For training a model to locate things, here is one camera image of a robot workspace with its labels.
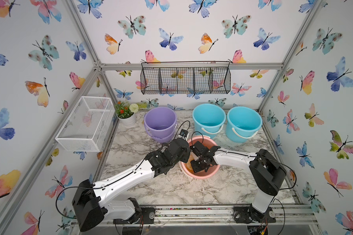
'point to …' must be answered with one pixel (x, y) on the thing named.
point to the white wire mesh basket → (88, 125)
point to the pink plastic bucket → (206, 141)
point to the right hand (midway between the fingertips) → (194, 167)
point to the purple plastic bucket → (160, 124)
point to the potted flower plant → (126, 113)
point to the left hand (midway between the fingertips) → (188, 147)
